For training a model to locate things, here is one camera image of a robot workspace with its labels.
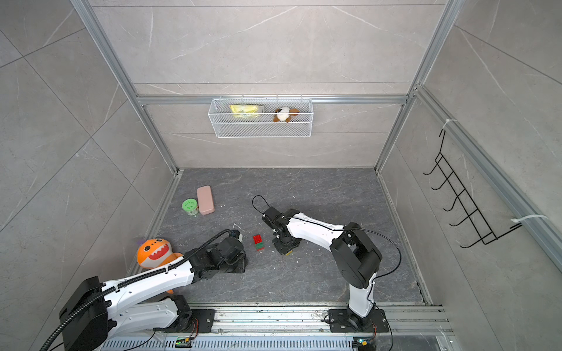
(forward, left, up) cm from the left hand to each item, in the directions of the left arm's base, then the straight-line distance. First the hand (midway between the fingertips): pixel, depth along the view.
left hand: (248, 258), depth 82 cm
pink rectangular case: (+32, +24, -4) cm, 40 cm away
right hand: (+6, -15, -3) cm, 17 cm away
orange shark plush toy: (+2, +37, +3) cm, 37 cm away
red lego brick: (+10, -2, -5) cm, 12 cm away
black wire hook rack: (-4, -71, +25) cm, 75 cm away
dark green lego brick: (+7, -3, -5) cm, 10 cm away
